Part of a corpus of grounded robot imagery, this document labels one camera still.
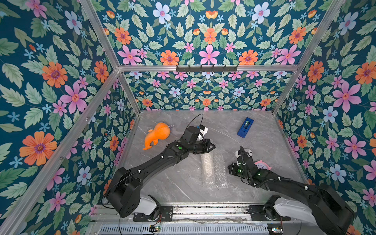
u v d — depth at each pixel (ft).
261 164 2.90
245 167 2.14
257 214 2.36
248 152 3.06
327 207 1.34
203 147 2.26
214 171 2.81
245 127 3.40
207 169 2.72
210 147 2.27
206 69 3.06
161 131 3.22
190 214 2.46
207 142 2.26
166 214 2.41
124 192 1.35
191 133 1.98
